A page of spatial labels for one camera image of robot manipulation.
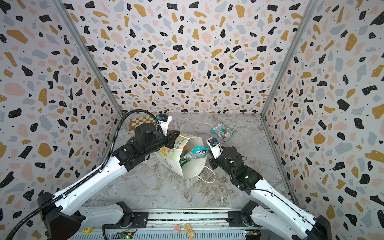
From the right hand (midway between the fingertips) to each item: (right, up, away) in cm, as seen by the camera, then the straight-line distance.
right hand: (207, 146), depth 72 cm
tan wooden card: (-9, -39, -2) cm, 41 cm away
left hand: (-13, +8, -4) cm, 16 cm away
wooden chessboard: (-54, +13, +41) cm, 69 cm away
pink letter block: (-15, -39, -1) cm, 42 cm away
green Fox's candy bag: (-12, -7, +4) cm, 15 cm away
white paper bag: (-19, -6, +3) cm, 20 cm away
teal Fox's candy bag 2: (-5, -2, -4) cm, 6 cm away
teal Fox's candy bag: (+13, +6, +35) cm, 38 cm away
